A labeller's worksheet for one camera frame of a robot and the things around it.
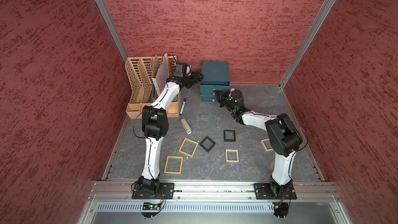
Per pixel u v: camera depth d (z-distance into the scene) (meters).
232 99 0.74
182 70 0.78
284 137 0.52
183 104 1.07
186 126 0.95
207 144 0.90
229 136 0.94
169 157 0.85
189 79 0.86
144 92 1.06
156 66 0.94
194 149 0.87
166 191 0.74
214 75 1.00
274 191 0.65
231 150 0.87
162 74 0.89
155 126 0.59
